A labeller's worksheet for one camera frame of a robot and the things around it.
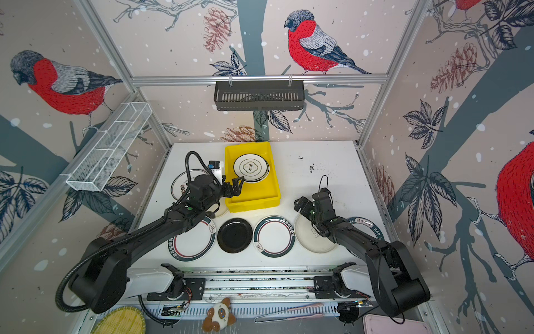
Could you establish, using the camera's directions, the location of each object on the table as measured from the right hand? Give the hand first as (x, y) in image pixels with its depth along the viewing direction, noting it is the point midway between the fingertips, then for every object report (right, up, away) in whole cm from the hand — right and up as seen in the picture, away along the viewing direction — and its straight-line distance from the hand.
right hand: (299, 207), depth 90 cm
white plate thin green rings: (-23, +17, +17) cm, 33 cm away
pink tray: (+23, -32, -25) cm, 47 cm away
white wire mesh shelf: (-75, +19, -17) cm, 79 cm away
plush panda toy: (-30, -30, -24) cm, 49 cm away
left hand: (-27, +14, -8) cm, 32 cm away
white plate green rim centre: (-11, -12, -3) cm, 17 cm away
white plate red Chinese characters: (-59, +10, +15) cm, 61 cm away
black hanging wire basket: (-19, +54, +17) cm, 60 cm away
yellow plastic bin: (-22, +4, +7) cm, 23 cm away
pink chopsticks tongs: (-2, -31, -23) cm, 39 cm away
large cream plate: (+4, -12, -4) cm, 13 cm away
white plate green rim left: (-45, -14, -6) cm, 47 cm away
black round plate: (-28, -12, -1) cm, 31 cm away
